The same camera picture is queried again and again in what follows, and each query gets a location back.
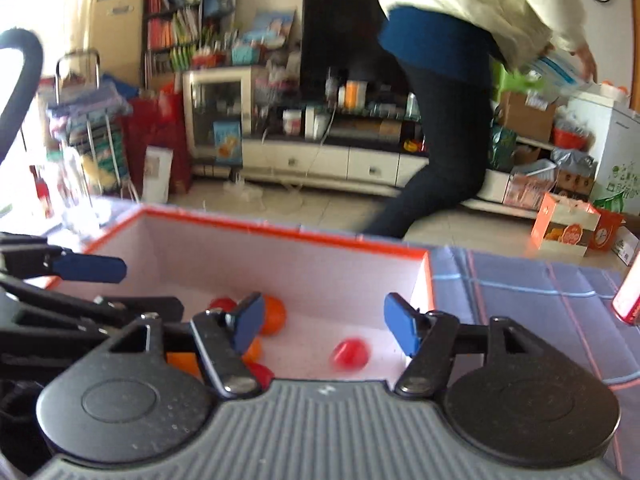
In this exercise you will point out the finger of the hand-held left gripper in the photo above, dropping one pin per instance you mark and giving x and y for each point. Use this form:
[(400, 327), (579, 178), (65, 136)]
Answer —
[(140, 307), (95, 268)]

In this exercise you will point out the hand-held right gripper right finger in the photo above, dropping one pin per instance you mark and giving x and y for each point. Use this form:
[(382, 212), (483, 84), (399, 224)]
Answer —
[(402, 322)]

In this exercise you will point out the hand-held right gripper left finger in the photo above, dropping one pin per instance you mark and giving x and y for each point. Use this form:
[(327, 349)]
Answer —
[(248, 325)]

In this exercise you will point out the orange tangerine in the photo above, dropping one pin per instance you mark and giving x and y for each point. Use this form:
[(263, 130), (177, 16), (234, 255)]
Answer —
[(274, 316), (182, 362), (254, 351)]

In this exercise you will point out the red tomato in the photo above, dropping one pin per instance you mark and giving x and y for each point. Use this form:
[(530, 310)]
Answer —
[(222, 304), (261, 374), (350, 353)]

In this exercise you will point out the orange cardboard box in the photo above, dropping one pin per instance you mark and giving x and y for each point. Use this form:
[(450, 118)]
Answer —
[(275, 260)]

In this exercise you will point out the clear glass jar mug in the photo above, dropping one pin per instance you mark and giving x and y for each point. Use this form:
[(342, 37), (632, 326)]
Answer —
[(80, 195)]

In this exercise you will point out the white paper bag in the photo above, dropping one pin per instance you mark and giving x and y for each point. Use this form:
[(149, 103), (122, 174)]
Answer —
[(157, 175)]

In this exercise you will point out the red bag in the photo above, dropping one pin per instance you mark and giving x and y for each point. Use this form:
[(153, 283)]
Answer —
[(160, 120)]

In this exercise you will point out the white low television cabinet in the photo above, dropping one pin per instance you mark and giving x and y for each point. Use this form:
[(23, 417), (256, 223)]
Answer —
[(325, 160)]

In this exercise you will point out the blue snack packet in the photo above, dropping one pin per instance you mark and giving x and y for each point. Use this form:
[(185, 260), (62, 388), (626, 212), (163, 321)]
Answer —
[(228, 142)]

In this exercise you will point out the orange gift carton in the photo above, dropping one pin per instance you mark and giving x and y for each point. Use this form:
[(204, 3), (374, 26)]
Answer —
[(562, 225)]

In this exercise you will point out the white glass-door cabinet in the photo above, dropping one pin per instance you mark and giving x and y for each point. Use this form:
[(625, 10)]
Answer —
[(215, 105)]

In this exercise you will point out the white plastic jar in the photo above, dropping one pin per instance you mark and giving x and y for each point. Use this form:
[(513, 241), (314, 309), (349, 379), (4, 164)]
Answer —
[(292, 122)]

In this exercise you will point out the black curved tube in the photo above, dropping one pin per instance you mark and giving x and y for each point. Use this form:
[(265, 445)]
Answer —
[(27, 65)]

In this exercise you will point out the red can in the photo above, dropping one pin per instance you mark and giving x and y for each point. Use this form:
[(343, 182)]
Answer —
[(629, 302)]

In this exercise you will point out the orange cylinder container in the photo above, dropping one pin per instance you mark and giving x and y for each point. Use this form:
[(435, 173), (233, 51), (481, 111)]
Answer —
[(357, 94)]

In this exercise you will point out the brown cardboard box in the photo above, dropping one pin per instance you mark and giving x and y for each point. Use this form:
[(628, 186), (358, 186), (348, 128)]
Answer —
[(525, 117)]

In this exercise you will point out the beige cabinet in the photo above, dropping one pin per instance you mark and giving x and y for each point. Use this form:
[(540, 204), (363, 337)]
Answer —
[(117, 25)]

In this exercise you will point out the dark bookshelf with books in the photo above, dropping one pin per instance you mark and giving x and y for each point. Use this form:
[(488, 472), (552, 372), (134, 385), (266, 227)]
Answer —
[(180, 15)]

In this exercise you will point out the white small fridge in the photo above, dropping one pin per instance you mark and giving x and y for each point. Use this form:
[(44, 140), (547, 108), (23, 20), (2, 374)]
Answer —
[(610, 145)]

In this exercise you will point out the black television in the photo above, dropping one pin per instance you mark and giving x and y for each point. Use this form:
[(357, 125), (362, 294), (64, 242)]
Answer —
[(340, 35)]

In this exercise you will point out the framed picture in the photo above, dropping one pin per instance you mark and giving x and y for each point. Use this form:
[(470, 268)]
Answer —
[(274, 26)]

